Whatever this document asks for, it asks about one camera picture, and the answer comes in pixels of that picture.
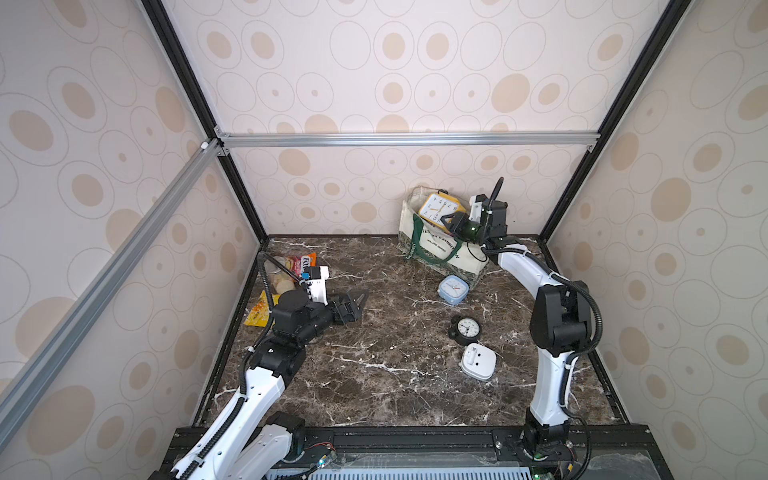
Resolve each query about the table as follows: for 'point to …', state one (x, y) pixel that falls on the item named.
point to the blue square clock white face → (453, 289)
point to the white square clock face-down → (479, 362)
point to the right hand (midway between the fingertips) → (458, 218)
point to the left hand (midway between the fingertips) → (366, 294)
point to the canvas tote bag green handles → (431, 247)
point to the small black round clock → (464, 330)
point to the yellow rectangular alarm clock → (439, 205)
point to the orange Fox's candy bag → (313, 259)
